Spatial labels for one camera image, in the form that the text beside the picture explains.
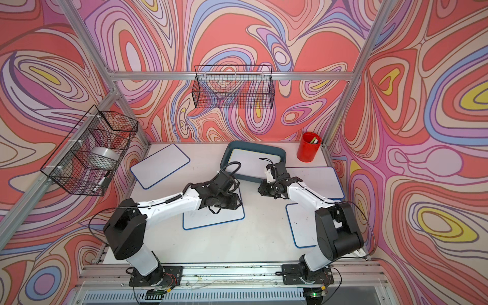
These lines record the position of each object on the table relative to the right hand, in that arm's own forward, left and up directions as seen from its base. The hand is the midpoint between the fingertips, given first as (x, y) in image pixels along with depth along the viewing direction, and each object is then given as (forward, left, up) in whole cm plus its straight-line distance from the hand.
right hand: (262, 194), depth 90 cm
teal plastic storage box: (+33, +3, -1) cm, 33 cm away
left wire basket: (+5, +72, +24) cm, 76 cm away
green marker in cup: (+31, -32, +5) cm, 44 cm away
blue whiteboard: (-8, +28, -5) cm, 29 cm away
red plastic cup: (+27, -28, +4) cm, 39 cm away
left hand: (-6, +10, +3) cm, 12 cm away
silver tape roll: (+2, +60, +28) cm, 66 cm away
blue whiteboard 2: (+25, +61, -7) cm, 66 cm away
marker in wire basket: (-4, +64, +20) cm, 67 cm away
